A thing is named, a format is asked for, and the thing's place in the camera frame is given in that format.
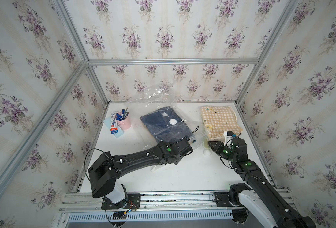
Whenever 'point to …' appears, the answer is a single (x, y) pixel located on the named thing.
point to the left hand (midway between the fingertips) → (176, 152)
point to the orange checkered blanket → (218, 119)
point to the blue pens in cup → (124, 114)
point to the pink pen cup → (126, 124)
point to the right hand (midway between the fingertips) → (211, 143)
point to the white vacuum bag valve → (172, 121)
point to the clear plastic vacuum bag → (153, 98)
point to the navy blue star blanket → (165, 124)
